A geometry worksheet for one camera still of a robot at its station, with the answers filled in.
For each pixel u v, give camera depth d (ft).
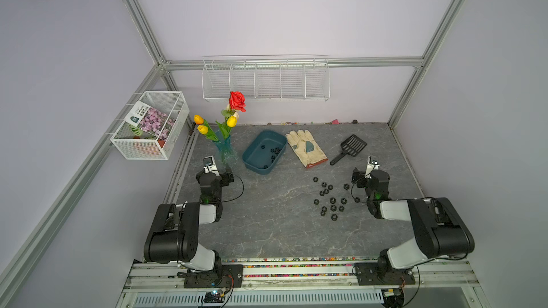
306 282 2.42
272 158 3.41
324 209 2.91
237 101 2.50
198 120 2.65
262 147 3.64
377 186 2.38
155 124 2.46
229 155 3.19
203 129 2.58
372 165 2.64
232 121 2.70
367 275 2.42
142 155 2.37
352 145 3.67
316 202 3.00
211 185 2.28
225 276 2.38
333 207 2.92
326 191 3.08
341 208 2.92
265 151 3.59
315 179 3.25
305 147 3.56
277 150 3.53
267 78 3.24
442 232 1.48
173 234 1.52
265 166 3.34
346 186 3.16
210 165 2.58
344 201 2.99
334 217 2.84
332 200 3.00
